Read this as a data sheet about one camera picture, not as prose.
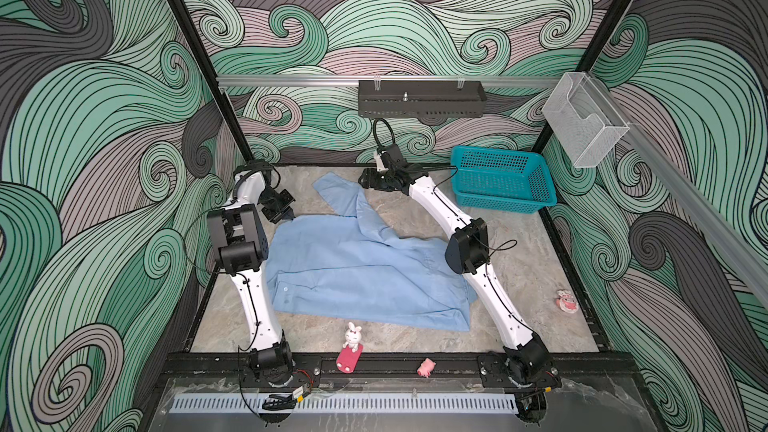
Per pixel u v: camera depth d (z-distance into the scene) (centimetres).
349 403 70
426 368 73
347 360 74
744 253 51
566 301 81
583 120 80
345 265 91
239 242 58
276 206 88
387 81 91
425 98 95
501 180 118
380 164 86
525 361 63
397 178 78
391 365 74
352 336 71
